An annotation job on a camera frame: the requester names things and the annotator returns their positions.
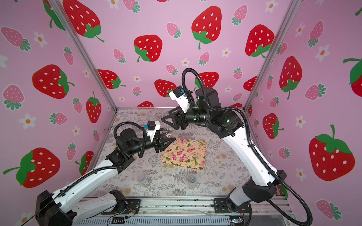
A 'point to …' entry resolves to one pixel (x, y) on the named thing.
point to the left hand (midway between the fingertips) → (173, 134)
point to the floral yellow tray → (186, 153)
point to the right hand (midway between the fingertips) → (164, 118)
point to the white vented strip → (159, 221)
